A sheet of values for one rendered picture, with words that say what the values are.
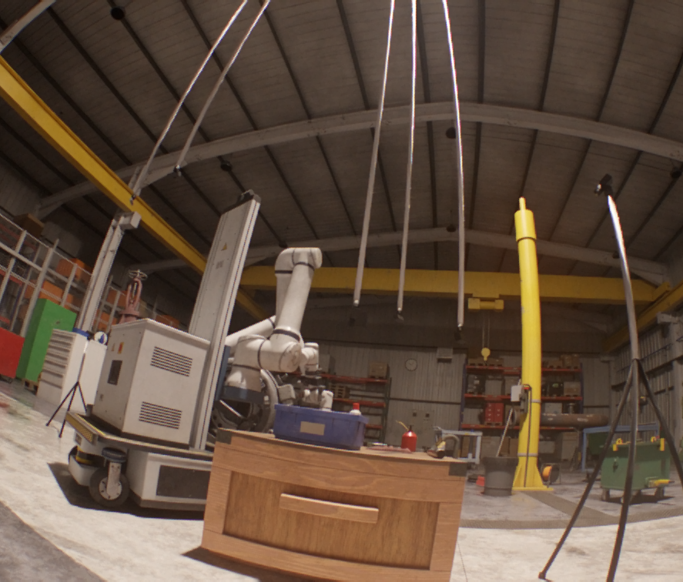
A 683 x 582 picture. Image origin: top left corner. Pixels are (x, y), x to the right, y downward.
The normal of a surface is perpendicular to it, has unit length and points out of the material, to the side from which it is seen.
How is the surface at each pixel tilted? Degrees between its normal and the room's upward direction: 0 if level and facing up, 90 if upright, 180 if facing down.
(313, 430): 90
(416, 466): 90
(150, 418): 90
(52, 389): 90
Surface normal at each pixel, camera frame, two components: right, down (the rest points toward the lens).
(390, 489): -0.12, -0.38
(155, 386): 0.77, -0.13
